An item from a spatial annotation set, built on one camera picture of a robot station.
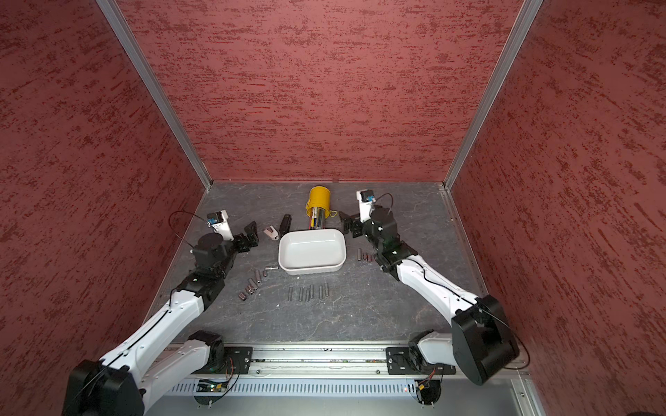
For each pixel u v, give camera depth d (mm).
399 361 740
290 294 871
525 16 712
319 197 1065
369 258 949
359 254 972
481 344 409
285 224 1029
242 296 853
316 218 1061
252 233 755
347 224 736
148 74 835
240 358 741
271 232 1006
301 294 873
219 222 685
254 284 896
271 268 924
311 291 873
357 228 725
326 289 882
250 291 866
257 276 904
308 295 867
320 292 874
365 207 698
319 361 757
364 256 972
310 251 990
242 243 727
